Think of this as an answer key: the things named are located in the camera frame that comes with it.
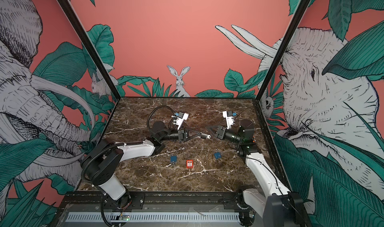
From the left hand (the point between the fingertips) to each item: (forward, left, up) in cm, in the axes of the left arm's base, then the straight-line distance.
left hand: (199, 134), depth 69 cm
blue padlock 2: (0, -12, -27) cm, 29 cm away
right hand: (+4, -4, -1) cm, 6 cm away
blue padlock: (-1, +15, -27) cm, 31 cm away
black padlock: (0, -3, -2) cm, 4 cm away
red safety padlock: (-4, +5, -26) cm, 27 cm away
